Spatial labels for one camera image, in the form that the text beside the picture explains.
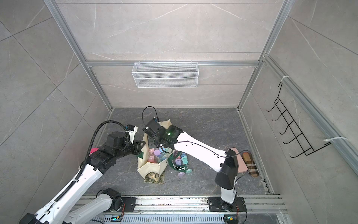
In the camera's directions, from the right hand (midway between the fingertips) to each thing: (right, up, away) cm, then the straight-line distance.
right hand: (154, 141), depth 74 cm
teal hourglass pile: (+16, -13, +13) cm, 25 cm away
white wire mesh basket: (+2, +45, +26) cm, 52 cm away
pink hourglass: (-4, -12, +9) cm, 15 cm away
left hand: (-4, 0, 0) cm, 4 cm away
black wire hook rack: (+71, +1, -12) cm, 72 cm away
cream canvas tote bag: (-3, -11, -9) cm, 14 cm away
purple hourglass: (-1, -9, +12) cm, 15 cm away
